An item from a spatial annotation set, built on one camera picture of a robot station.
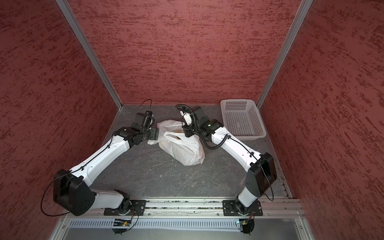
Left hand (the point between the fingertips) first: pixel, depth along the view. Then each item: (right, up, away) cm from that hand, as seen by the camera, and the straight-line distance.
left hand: (150, 133), depth 84 cm
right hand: (+21, +2, -3) cm, 21 cm away
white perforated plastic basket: (+63, +8, +29) cm, 70 cm away
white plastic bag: (+14, -8, +2) cm, 17 cm away
